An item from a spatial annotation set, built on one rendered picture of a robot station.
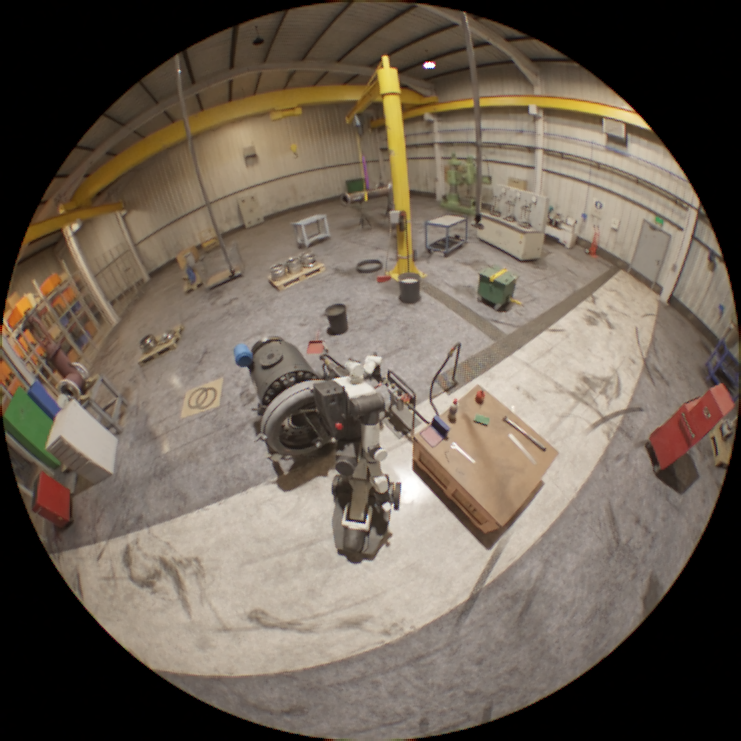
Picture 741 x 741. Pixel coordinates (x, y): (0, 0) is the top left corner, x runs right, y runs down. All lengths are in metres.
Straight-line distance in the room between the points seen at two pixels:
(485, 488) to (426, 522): 0.63
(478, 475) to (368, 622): 1.49
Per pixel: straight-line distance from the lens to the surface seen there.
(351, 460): 1.37
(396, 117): 4.58
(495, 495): 1.90
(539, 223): 6.92
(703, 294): 10.81
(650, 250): 10.53
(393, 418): 2.58
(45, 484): 6.01
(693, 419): 3.46
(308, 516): 2.38
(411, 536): 2.22
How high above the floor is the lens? 2.21
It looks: 47 degrees down
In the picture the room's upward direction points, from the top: 10 degrees counter-clockwise
